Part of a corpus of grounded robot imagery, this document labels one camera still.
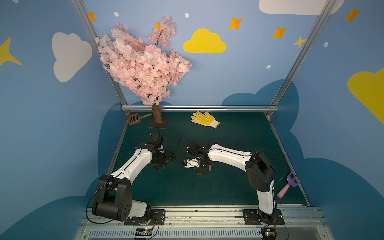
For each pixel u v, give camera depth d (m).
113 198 0.42
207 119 1.19
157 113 1.05
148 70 0.72
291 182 0.85
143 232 0.73
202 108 1.22
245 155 0.53
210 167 0.84
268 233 0.73
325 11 0.71
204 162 0.75
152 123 1.15
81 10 0.70
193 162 0.79
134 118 1.15
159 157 0.72
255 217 0.74
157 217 0.74
